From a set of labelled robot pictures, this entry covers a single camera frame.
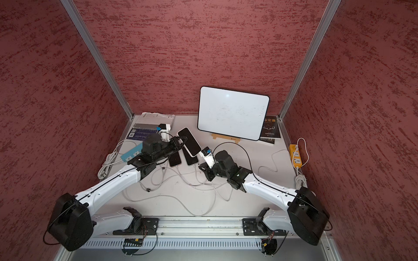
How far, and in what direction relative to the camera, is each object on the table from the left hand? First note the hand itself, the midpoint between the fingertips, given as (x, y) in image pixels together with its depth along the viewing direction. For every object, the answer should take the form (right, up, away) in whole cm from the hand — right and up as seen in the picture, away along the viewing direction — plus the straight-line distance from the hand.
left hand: (187, 141), depth 79 cm
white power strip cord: (+61, -22, +7) cm, 65 cm away
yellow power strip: (+63, -10, +17) cm, 66 cm away
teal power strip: (-36, -9, +18) cm, 41 cm away
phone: (+2, -2, +2) cm, 4 cm away
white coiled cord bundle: (-51, -20, +13) cm, 56 cm away
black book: (+53, +5, +31) cm, 62 cm away
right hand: (+7, -14, +1) cm, 16 cm away
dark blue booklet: (-36, +3, +28) cm, 46 cm away
